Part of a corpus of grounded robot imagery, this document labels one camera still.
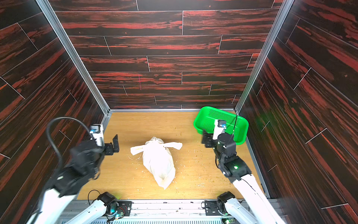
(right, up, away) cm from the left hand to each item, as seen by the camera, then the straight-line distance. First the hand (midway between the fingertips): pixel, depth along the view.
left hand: (109, 136), depth 66 cm
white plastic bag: (+23, -13, +5) cm, 27 cm away
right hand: (+53, +3, +6) cm, 53 cm away
